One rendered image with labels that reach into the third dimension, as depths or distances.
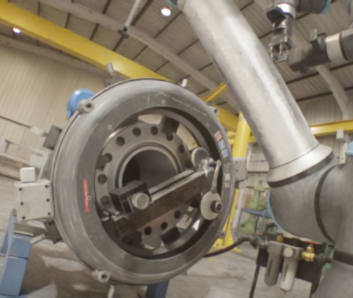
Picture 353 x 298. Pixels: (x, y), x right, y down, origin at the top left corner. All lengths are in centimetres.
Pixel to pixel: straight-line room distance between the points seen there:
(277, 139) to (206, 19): 28
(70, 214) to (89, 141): 21
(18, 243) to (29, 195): 39
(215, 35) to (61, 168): 53
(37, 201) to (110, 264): 29
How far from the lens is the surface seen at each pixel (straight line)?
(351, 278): 38
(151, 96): 85
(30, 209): 76
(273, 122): 49
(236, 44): 52
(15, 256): 112
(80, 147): 73
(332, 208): 43
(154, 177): 119
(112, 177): 90
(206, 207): 98
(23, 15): 1316
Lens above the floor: 53
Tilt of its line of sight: 14 degrees up
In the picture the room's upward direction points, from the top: 15 degrees clockwise
